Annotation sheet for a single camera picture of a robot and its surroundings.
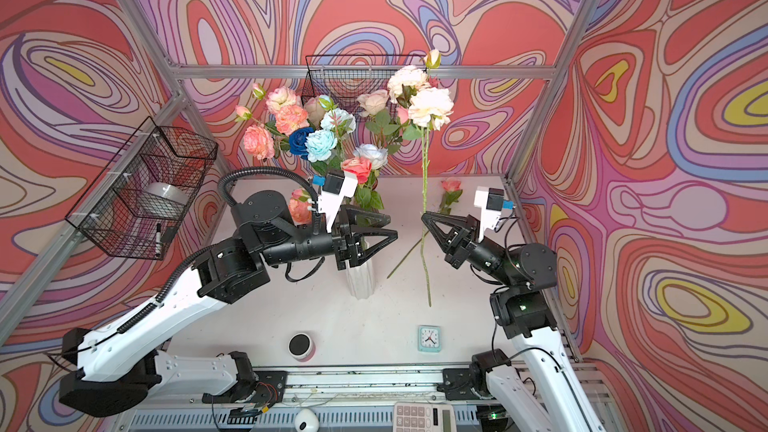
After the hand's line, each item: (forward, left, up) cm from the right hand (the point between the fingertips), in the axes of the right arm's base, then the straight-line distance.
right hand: (423, 225), depth 55 cm
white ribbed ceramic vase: (+3, +14, -27) cm, 31 cm away
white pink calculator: (-27, 0, -39) cm, 48 cm away
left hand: (-5, +6, +7) cm, 10 cm away
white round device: (-27, +27, -37) cm, 53 cm away
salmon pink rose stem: (+38, -16, -40) cm, 58 cm away
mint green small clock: (-10, -4, -39) cm, 40 cm away
